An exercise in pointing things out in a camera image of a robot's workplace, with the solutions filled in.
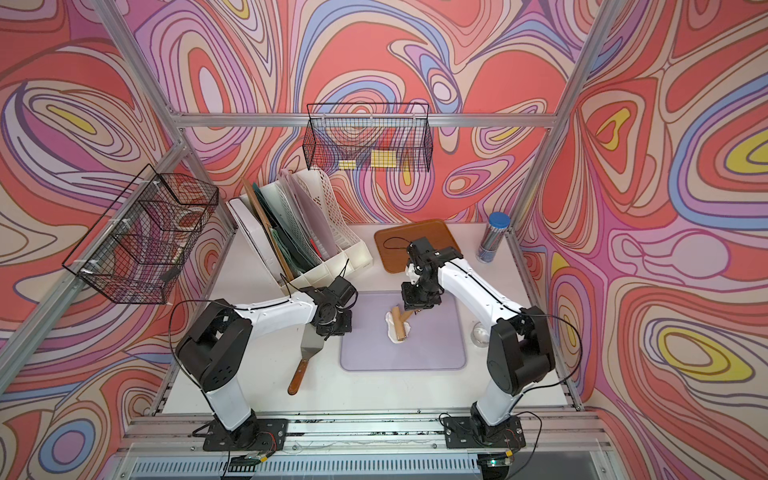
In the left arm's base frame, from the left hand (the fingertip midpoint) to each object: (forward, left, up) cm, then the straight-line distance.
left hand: (350, 330), depth 91 cm
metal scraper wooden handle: (-3, +11, -1) cm, 12 cm away
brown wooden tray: (+37, -14, +1) cm, 39 cm away
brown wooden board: (+18, +23, +26) cm, 39 cm away
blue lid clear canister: (+28, -48, +18) cm, 58 cm away
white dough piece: (-2, -13, +2) cm, 13 cm away
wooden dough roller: (+1, -15, +4) cm, 16 cm away
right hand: (0, -19, +10) cm, 22 cm away
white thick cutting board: (+28, +34, +26) cm, 51 cm away
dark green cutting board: (+17, +14, +17) cm, 28 cm away
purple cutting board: (-3, -26, +1) cm, 27 cm away
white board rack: (+24, +5, +4) cm, 24 cm away
